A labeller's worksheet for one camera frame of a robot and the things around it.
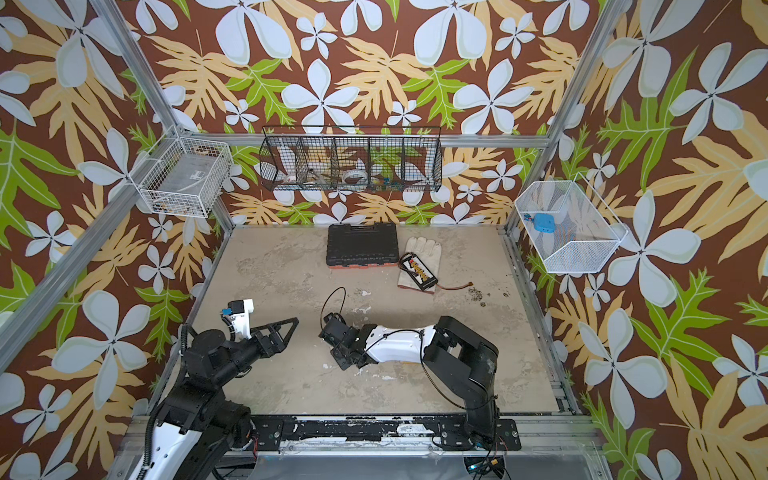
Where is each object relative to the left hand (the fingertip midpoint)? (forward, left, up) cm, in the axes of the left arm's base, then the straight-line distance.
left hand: (288, 320), depth 72 cm
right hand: (0, -11, -20) cm, 23 cm away
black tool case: (+40, -16, -18) cm, 47 cm away
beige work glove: (+37, -41, -19) cm, 58 cm away
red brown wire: (+23, -50, -20) cm, 58 cm away
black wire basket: (+54, -13, +10) cm, 56 cm away
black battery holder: (+27, -37, -18) cm, 49 cm away
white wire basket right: (+25, -75, +8) cm, 80 cm away
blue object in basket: (+29, -71, +6) cm, 76 cm away
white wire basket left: (+39, +36, +13) cm, 55 cm away
